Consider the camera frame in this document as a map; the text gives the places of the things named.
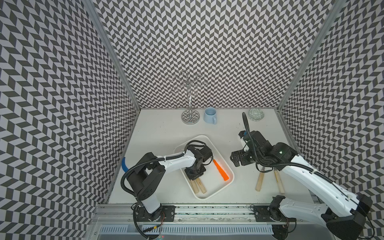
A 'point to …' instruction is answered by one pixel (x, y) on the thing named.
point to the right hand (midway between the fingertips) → (240, 158)
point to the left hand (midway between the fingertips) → (198, 177)
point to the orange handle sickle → (225, 178)
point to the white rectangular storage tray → (212, 180)
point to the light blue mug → (210, 115)
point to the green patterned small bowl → (256, 114)
